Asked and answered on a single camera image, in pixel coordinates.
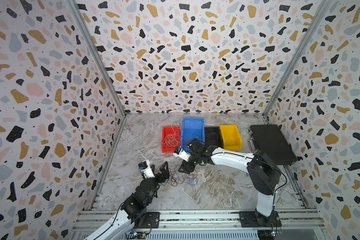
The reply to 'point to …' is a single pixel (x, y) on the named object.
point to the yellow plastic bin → (232, 139)
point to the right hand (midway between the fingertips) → (181, 165)
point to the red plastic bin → (165, 130)
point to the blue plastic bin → (192, 128)
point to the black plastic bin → (212, 136)
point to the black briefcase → (270, 139)
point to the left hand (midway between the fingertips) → (163, 164)
